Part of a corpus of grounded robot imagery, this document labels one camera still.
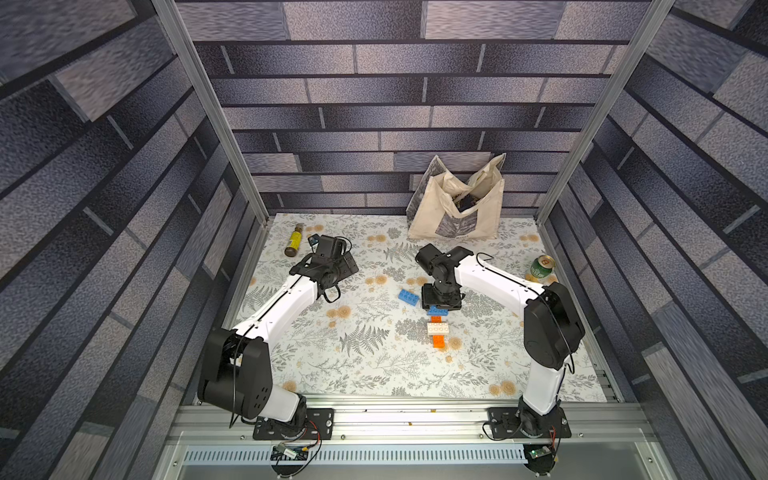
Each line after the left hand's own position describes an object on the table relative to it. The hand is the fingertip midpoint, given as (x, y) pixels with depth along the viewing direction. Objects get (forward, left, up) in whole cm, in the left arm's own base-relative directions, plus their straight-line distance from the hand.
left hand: (342, 265), depth 88 cm
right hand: (-9, -28, -8) cm, 30 cm away
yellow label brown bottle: (+18, +21, -10) cm, 29 cm away
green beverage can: (+3, -63, -3) cm, 63 cm away
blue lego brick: (-4, -21, -12) cm, 24 cm away
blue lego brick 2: (-12, -28, -6) cm, 31 cm away
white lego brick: (-15, -29, -11) cm, 35 cm away
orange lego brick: (-18, -29, -14) cm, 37 cm away
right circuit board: (-46, -53, -18) cm, 72 cm away
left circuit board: (-45, +11, -15) cm, 49 cm away
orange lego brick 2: (-12, -29, -12) cm, 34 cm away
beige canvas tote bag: (+19, -31, +8) cm, 37 cm away
